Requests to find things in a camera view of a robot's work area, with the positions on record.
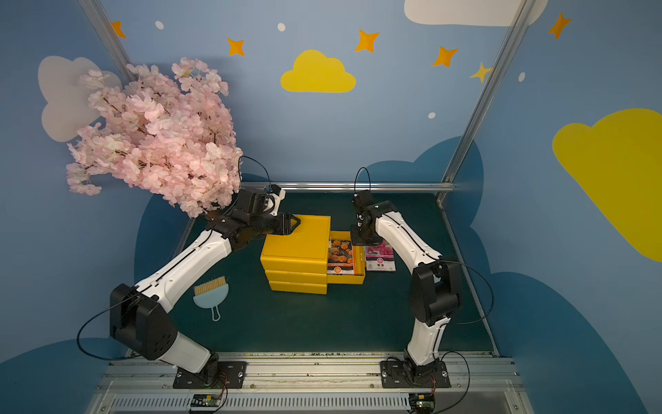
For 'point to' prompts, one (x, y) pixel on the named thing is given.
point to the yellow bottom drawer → (312, 288)
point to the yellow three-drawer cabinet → (297, 263)
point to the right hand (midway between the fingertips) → (365, 237)
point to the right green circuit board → (422, 403)
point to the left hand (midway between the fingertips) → (294, 218)
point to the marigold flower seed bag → (340, 258)
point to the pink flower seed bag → (380, 258)
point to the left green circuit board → (205, 400)
